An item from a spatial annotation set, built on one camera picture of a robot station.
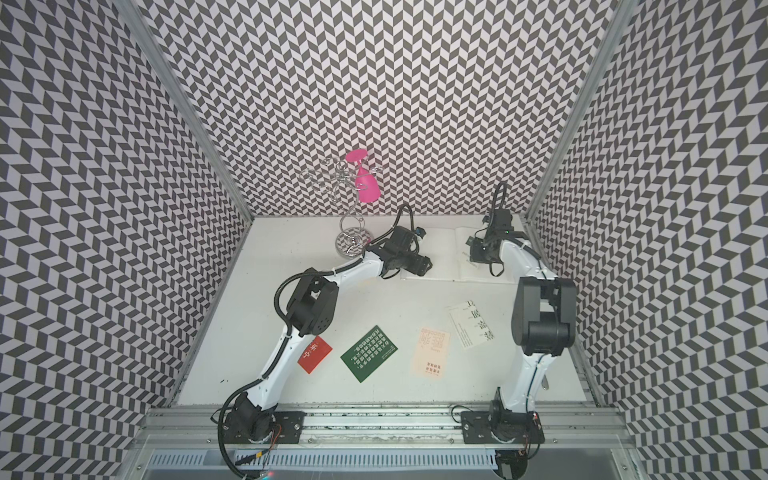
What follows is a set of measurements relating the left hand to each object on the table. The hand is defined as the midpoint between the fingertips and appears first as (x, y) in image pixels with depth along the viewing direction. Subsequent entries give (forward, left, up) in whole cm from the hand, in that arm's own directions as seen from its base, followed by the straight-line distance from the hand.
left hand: (421, 262), depth 104 cm
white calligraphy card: (-23, -14, -3) cm, 27 cm away
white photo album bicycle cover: (+6, -10, -1) cm, 12 cm away
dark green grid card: (-31, +16, -1) cm, 35 cm away
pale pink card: (-31, -2, -3) cm, 31 cm away
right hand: (-3, -18, +7) cm, 19 cm away
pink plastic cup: (+18, +19, +18) cm, 32 cm away
